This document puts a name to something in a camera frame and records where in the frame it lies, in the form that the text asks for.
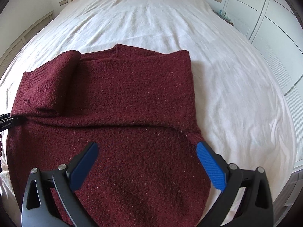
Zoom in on white slatted wardrobe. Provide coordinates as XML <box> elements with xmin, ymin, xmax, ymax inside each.
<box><xmin>222</xmin><ymin>0</ymin><xmax>302</xmax><ymax>171</ymax></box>

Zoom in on wooden bedside table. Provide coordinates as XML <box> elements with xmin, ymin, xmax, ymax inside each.
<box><xmin>214</xmin><ymin>10</ymin><xmax>234</xmax><ymax>26</ymax></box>

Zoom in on items on bedside table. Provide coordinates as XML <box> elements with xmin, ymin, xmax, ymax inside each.
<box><xmin>217</xmin><ymin>10</ymin><xmax>231</xmax><ymax>21</ymax></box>

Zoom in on beige radiator cover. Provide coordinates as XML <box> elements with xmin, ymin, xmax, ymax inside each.
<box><xmin>0</xmin><ymin>10</ymin><xmax>53</xmax><ymax>77</ymax></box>

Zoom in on left wall switch plate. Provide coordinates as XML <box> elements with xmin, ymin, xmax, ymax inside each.
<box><xmin>59</xmin><ymin>0</ymin><xmax>68</xmax><ymax>6</ymax></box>

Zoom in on dark red knitted sweater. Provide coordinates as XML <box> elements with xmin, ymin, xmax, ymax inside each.
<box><xmin>6</xmin><ymin>45</ymin><xmax>210</xmax><ymax>226</ymax></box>

